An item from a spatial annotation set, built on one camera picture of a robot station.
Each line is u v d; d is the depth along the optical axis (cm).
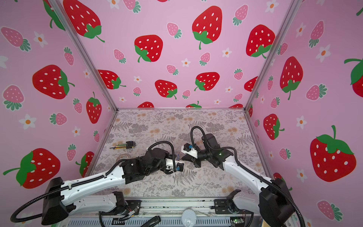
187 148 64
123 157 93
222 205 74
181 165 62
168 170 66
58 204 39
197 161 68
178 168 60
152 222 67
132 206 75
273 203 40
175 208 75
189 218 66
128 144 98
